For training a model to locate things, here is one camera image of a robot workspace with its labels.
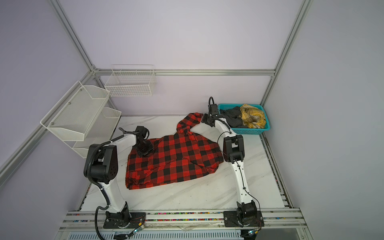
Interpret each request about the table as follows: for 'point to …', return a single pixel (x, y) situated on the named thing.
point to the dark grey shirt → (233, 115)
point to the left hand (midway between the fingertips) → (151, 153)
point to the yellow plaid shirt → (252, 117)
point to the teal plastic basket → (244, 130)
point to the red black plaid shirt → (182, 156)
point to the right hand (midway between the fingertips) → (202, 118)
